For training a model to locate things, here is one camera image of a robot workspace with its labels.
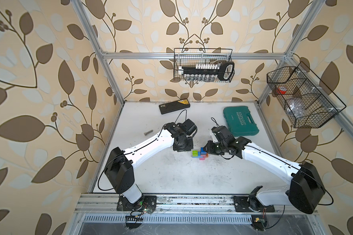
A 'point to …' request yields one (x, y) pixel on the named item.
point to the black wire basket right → (306, 105)
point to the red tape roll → (282, 90)
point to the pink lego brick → (203, 157)
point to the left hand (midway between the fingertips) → (188, 147)
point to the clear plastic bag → (298, 109)
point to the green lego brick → (195, 153)
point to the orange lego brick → (207, 155)
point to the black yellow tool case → (173, 106)
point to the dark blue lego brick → (202, 151)
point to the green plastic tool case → (240, 121)
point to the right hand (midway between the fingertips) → (204, 149)
